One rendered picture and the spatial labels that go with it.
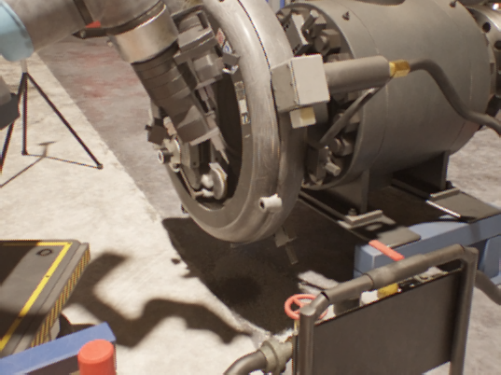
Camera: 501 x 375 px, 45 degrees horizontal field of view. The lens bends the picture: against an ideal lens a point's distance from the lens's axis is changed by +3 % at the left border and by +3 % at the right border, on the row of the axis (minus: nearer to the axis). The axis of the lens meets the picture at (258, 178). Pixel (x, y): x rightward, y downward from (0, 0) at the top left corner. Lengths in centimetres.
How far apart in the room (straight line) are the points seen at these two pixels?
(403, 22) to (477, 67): 28
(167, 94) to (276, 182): 62
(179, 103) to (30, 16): 22
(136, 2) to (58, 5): 10
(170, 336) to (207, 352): 13
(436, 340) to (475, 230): 83
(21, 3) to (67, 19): 5
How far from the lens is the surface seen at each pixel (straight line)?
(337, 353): 104
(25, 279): 153
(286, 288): 197
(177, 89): 87
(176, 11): 125
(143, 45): 84
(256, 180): 144
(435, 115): 185
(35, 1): 82
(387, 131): 173
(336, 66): 138
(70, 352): 82
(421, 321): 115
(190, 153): 172
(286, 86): 132
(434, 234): 186
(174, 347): 176
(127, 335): 183
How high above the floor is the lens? 107
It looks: 22 degrees down
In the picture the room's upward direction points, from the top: straight up
